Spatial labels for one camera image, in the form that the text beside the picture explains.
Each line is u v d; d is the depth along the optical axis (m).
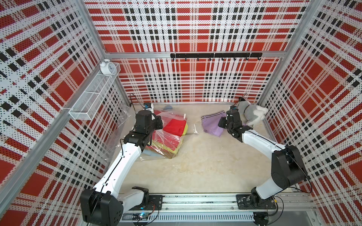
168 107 1.19
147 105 0.67
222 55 0.88
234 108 0.80
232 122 0.69
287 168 0.45
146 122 0.60
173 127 0.91
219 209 0.72
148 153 0.88
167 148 0.79
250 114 1.04
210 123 1.00
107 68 0.80
